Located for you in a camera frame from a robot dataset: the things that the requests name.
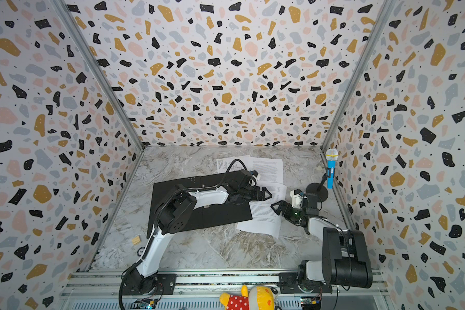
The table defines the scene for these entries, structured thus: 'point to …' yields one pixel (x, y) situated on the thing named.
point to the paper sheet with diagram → (223, 163)
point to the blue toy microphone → (331, 155)
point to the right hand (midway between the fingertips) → (276, 205)
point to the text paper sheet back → (269, 170)
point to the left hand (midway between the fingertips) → (269, 194)
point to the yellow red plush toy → (258, 298)
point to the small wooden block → (136, 240)
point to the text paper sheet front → (265, 220)
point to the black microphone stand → (320, 190)
